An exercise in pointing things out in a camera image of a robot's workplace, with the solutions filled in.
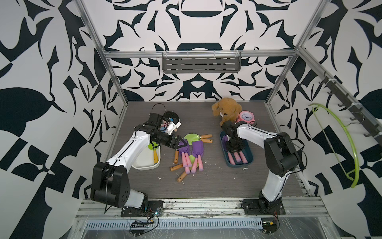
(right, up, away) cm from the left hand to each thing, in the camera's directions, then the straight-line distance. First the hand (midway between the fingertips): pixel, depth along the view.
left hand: (180, 141), depth 82 cm
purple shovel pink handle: (+36, -11, +5) cm, 39 cm away
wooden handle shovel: (-3, -15, +2) cm, 16 cm away
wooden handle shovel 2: (+1, -19, 0) cm, 19 cm away
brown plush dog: (+29, +18, +13) cm, 37 cm away
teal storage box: (+40, -8, +11) cm, 43 cm away
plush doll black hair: (-10, +13, +22) cm, 28 cm away
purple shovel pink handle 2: (+2, -8, +10) cm, 13 cm away
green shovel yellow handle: (-11, 0, -15) cm, 19 cm away
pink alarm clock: (+46, +14, +27) cm, 55 cm away
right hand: (+32, -7, +12) cm, 35 cm away
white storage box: (-21, -13, +8) cm, 26 cm away
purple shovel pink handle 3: (+10, -8, +12) cm, 18 cm away
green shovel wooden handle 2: (+6, 0, +18) cm, 19 cm away
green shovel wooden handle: (-3, -11, +7) cm, 13 cm away
